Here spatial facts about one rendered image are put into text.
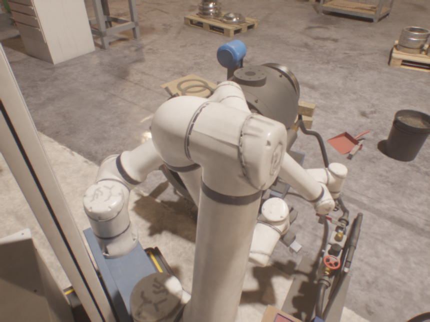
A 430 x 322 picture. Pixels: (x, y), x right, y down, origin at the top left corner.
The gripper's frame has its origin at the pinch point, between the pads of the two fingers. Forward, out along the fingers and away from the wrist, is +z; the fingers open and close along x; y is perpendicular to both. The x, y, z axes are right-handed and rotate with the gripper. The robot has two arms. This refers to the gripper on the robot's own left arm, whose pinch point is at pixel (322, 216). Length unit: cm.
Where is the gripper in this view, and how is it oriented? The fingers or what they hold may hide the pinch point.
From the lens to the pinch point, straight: 176.9
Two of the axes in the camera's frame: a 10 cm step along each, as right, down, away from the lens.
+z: 0.0, 7.8, 6.2
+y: 8.7, 3.1, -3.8
